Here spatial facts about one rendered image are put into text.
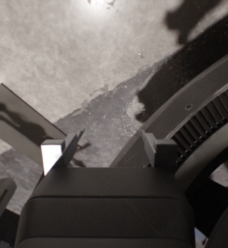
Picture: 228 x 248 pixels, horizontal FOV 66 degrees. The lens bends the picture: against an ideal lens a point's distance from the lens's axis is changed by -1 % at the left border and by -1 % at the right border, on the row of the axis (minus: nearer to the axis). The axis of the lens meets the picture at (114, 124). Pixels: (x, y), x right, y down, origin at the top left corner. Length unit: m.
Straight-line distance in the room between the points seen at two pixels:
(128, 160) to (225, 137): 0.14
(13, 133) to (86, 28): 0.60
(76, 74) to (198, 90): 0.45
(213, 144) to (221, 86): 0.08
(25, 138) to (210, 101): 0.82
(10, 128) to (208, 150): 0.82
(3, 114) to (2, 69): 0.21
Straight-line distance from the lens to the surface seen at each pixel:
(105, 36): 0.58
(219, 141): 0.29
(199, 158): 0.28
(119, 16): 0.57
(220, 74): 0.30
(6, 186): 0.76
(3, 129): 0.97
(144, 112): 0.67
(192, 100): 0.27
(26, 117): 0.84
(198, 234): 0.90
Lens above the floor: 0.56
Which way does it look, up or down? 51 degrees down
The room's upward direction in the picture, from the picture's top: 169 degrees counter-clockwise
